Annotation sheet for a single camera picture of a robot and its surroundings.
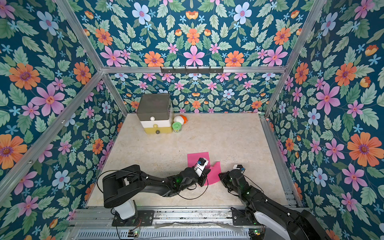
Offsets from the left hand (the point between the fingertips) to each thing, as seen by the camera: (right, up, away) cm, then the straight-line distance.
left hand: (212, 170), depth 82 cm
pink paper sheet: (-12, +3, +15) cm, 19 cm away
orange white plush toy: (-22, +30, +29) cm, 48 cm away
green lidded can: (-24, +24, +24) cm, 42 cm away
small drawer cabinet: (-35, +34, +11) cm, 50 cm away
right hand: (+3, -4, +3) cm, 6 cm away
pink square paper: (+1, -5, +2) cm, 5 cm away
